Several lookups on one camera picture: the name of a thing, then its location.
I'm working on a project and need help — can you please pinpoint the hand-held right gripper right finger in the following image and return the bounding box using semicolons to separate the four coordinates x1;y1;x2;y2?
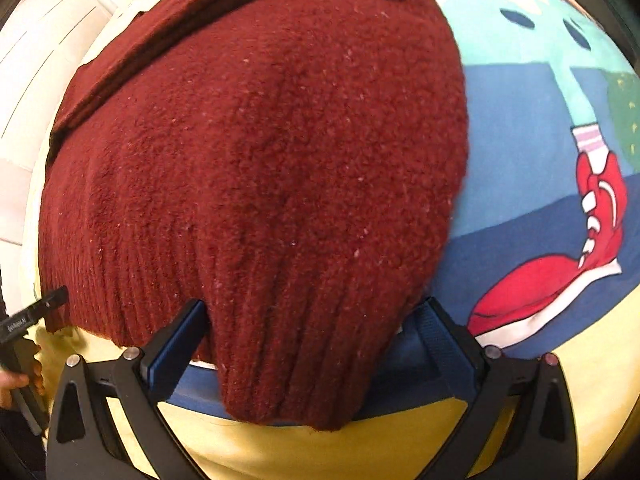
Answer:
417;296;581;480

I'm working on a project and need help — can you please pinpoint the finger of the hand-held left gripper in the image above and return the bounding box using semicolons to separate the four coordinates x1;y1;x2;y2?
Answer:
39;285;69;333

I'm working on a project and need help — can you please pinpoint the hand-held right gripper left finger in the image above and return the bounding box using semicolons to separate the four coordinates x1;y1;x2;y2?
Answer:
46;299;221;480

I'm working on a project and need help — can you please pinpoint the dark red knitted sweater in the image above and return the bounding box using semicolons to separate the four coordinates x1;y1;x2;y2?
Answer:
37;0;471;433

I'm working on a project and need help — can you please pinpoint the person's left hand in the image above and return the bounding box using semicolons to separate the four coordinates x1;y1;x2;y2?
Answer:
0;342;46;411

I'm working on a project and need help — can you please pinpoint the white wardrobe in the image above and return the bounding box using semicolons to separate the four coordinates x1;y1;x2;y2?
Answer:
0;0;131;246

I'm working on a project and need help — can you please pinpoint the yellow dinosaur printed bedspread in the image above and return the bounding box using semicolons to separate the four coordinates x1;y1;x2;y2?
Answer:
30;0;640;480

